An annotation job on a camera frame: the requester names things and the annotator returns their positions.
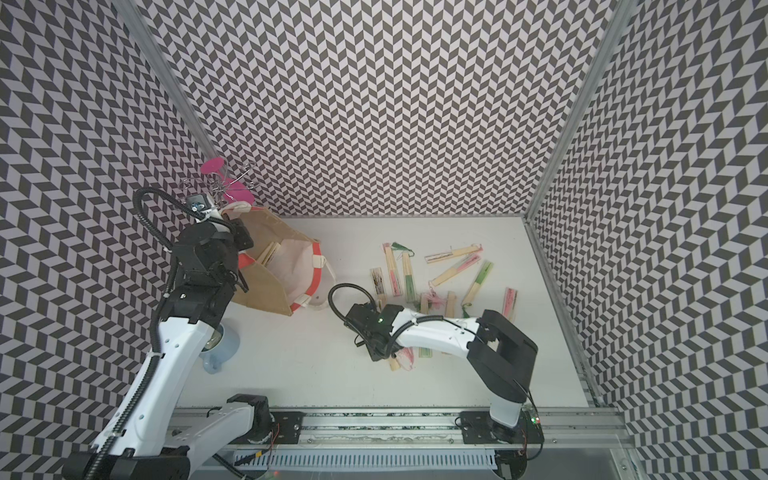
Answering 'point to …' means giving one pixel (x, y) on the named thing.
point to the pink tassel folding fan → (452, 254)
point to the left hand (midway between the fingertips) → (227, 218)
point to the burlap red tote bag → (284, 269)
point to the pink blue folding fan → (509, 303)
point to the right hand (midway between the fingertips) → (388, 350)
